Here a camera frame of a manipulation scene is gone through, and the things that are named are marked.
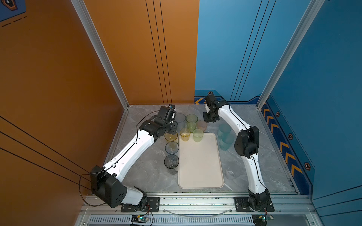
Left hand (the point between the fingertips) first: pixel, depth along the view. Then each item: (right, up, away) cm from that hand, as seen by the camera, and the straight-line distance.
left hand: (173, 123), depth 80 cm
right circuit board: (+45, -48, -10) cm, 67 cm away
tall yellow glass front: (-1, -9, +5) cm, 10 cm away
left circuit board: (-16, -48, -9) cm, 52 cm away
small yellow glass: (+7, -8, +19) cm, 22 cm away
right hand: (+22, +1, +19) cm, 29 cm away
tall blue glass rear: (+4, +2, +17) cm, 18 cm away
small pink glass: (+19, -2, +20) cm, 27 cm away
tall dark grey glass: (-1, -23, +1) cm, 23 cm away
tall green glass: (+12, +1, +14) cm, 18 cm away
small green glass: (+16, -9, +19) cm, 26 cm away
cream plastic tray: (+17, -29, +12) cm, 35 cm away
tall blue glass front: (-1, -15, +5) cm, 16 cm away
